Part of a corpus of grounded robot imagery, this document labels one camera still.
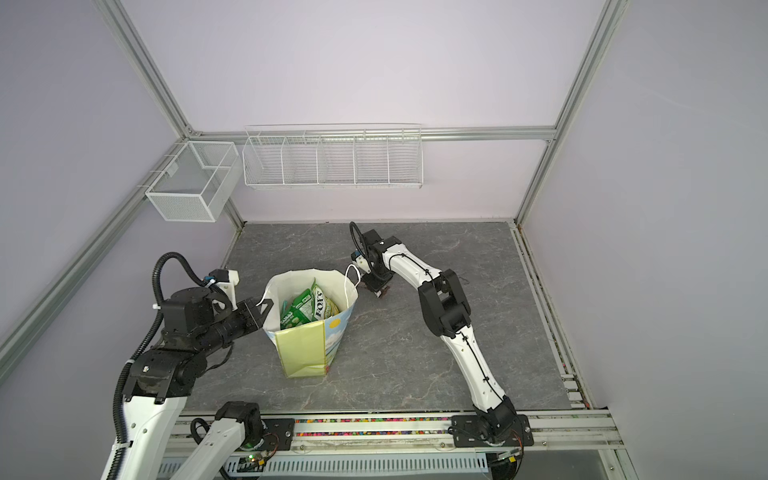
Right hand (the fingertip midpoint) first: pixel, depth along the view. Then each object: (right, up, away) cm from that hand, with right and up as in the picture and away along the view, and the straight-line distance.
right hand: (377, 285), depth 102 cm
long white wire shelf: (-15, +44, -3) cm, 46 cm away
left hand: (-22, -1, -34) cm, 41 cm away
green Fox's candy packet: (-19, -5, -23) cm, 31 cm away
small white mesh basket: (-61, +36, 0) cm, 71 cm away
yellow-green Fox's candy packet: (-13, -3, -25) cm, 28 cm away
